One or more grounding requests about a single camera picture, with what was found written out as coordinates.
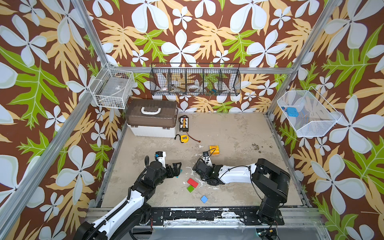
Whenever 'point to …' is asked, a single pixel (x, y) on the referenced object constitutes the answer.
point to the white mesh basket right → (309, 115)
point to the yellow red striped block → (211, 147)
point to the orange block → (214, 152)
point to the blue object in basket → (292, 111)
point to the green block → (190, 188)
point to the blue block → (204, 199)
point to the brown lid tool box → (152, 118)
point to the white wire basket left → (111, 88)
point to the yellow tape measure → (184, 138)
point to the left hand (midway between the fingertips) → (174, 162)
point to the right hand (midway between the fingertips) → (203, 168)
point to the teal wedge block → (181, 171)
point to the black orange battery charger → (183, 124)
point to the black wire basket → (195, 79)
